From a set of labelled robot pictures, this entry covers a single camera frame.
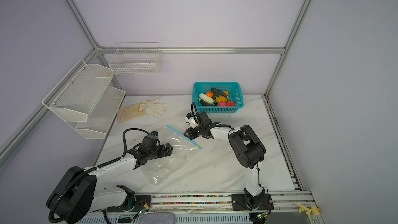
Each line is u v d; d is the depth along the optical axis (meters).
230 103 1.08
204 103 1.11
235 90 1.17
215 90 1.15
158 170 0.85
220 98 1.13
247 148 0.51
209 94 1.18
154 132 0.82
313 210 0.70
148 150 0.69
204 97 1.14
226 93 1.17
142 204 0.73
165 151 0.80
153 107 1.12
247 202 0.66
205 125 0.76
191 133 0.84
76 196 0.41
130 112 1.11
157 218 0.68
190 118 0.86
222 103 1.07
